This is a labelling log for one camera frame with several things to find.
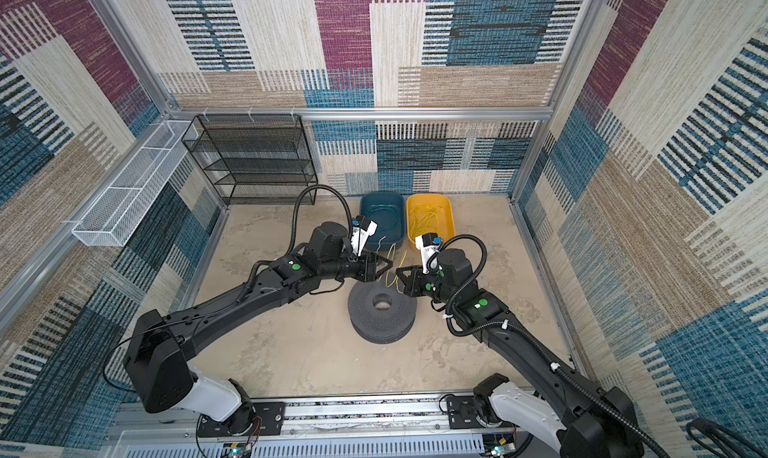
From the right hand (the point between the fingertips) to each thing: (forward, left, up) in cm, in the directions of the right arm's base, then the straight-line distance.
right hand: (397, 276), depth 76 cm
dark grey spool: (-4, +5, -13) cm, 15 cm away
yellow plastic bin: (+41, -18, -17) cm, 48 cm away
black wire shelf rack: (+52, +50, -2) cm, 72 cm away
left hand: (+3, +2, +4) cm, 5 cm away
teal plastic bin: (+21, +1, -13) cm, 25 cm away
